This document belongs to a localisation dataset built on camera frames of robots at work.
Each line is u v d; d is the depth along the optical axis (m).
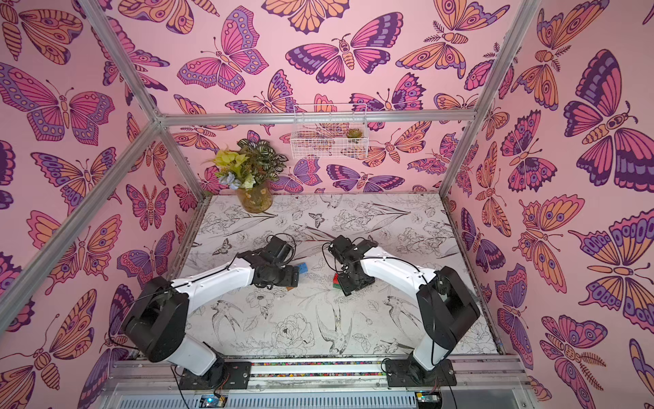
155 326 0.44
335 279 0.90
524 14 0.69
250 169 1.01
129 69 0.80
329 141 1.06
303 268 0.95
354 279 0.73
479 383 0.74
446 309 0.44
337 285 0.91
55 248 0.58
